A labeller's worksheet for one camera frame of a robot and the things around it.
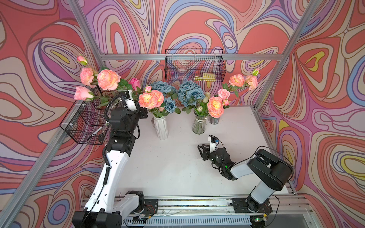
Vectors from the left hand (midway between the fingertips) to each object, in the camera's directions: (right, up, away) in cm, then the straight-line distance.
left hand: (143, 99), depth 66 cm
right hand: (+30, -29, +23) cm, 47 cm away
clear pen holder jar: (+42, -11, +39) cm, 58 cm away
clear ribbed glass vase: (+30, -14, +33) cm, 47 cm away
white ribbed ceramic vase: (+5, -14, +21) cm, 26 cm away
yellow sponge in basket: (+34, +18, +25) cm, 46 cm away
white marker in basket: (-27, -17, +7) cm, 33 cm away
